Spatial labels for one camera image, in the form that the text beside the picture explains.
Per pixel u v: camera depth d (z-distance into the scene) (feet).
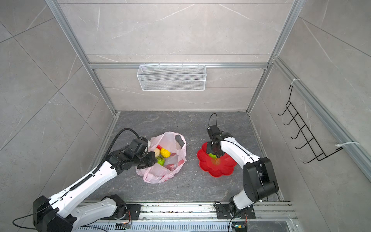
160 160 2.79
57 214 1.26
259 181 1.43
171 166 2.90
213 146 2.12
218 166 2.89
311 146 2.07
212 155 2.82
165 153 2.96
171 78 3.29
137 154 1.96
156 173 2.55
